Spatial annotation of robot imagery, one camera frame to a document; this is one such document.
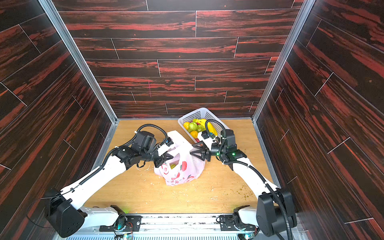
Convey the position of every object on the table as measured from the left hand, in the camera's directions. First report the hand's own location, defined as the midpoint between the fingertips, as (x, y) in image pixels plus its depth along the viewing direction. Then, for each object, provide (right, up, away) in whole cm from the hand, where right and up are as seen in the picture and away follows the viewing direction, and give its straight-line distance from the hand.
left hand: (172, 156), depth 76 cm
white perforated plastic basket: (+17, +27, +39) cm, 50 cm away
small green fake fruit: (0, -5, -1) cm, 5 cm away
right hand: (+11, +5, +1) cm, 12 cm away
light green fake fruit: (+11, +16, +26) cm, 32 cm away
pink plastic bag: (+6, -6, -1) cm, 8 cm away
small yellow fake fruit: (+6, +18, +31) cm, 36 cm away
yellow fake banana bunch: (+23, +16, +29) cm, 40 cm away
